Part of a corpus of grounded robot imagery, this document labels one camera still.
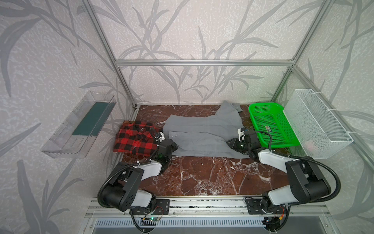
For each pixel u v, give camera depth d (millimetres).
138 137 937
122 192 427
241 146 788
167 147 687
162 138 817
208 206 753
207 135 990
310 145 737
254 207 725
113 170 465
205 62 969
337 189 418
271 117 1118
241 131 865
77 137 630
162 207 723
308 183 438
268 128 1052
